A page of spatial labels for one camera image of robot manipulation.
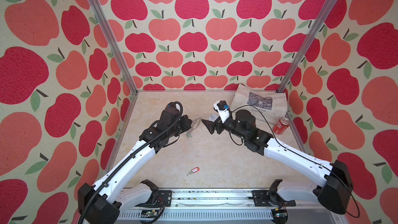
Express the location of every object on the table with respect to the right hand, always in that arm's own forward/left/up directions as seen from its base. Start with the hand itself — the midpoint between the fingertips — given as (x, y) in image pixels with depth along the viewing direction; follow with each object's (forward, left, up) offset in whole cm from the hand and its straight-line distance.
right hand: (213, 112), depth 72 cm
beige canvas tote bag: (+25, -37, -21) cm, 49 cm away
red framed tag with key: (-19, +8, -30) cm, 36 cm away
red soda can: (+10, -41, -21) cm, 47 cm away
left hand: (-3, +8, -5) cm, 10 cm away
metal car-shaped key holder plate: (-2, +8, -7) cm, 11 cm away
